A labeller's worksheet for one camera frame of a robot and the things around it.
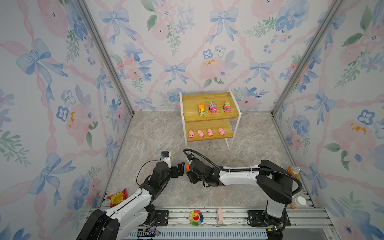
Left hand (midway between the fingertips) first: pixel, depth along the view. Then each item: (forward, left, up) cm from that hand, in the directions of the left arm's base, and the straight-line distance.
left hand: (178, 162), depth 86 cm
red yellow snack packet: (-18, +30, -4) cm, 35 cm away
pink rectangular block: (-26, -22, -6) cm, 35 cm away
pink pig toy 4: (+12, -7, +10) cm, 18 cm away
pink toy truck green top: (+16, -25, +28) cm, 41 cm away
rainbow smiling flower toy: (-27, -10, -6) cm, 29 cm away
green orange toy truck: (+14, -13, +28) cm, 33 cm away
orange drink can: (-6, -62, +4) cm, 63 cm away
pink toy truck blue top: (+15, -18, +28) cm, 37 cm away
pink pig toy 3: (+12, -13, +11) cm, 21 cm away
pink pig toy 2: (+13, -18, +11) cm, 25 cm away
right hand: (-3, -7, -5) cm, 9 cm away
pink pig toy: (+14, -25, +11) cm, 31 cm away
